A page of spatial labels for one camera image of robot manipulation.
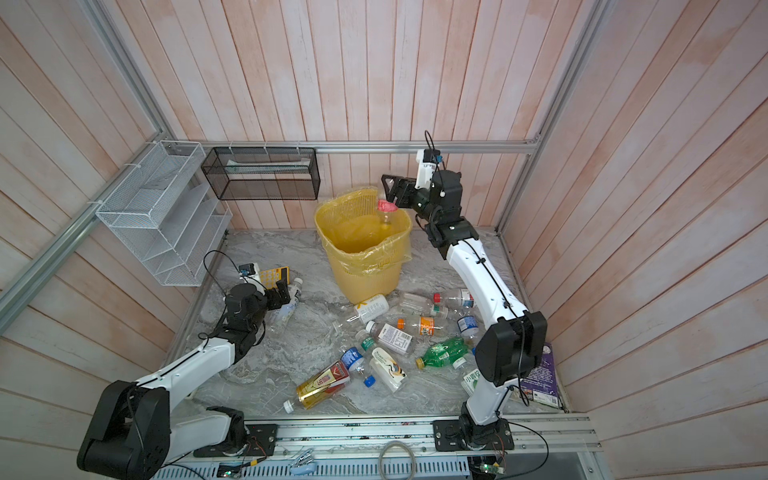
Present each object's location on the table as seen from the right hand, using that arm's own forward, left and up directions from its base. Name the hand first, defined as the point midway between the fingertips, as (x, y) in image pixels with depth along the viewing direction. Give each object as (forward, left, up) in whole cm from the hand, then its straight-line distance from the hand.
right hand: (391, 177), depth 75 cm
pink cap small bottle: (-4, +1, -7) cm, 8 cm away
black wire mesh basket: (+12, +39, -7) cm, 42 cm away
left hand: (-15, +35, -28) cm, 47 cm away
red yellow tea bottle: (-42, +18, -35) cm, 58 cm away
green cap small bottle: (-29, +7, -37) cm, 47 cm away
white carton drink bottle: (-37, +1, -36) cm, 51 cm away
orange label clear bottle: (-24, -11, -36) cm, 45 cm away
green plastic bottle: (-31, -17, -37) cm, 52 cm away
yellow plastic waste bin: (-17, +6, -12) cm, 21 cm away
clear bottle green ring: (-14, -8, -41) cm, 44 cm away
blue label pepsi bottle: (-34, +10, -36) cm, 51 cm away
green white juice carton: (-39, -22, -39) cm, 59 cm away
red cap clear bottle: (-13, -23, -38) cm, 46 cm away
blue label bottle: (-24, -25, -37) cm, 50 cm away
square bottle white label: (-26, 0, -38) cm, 46 cm away
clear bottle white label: (-19, +6, -35) cm, 40 cm away
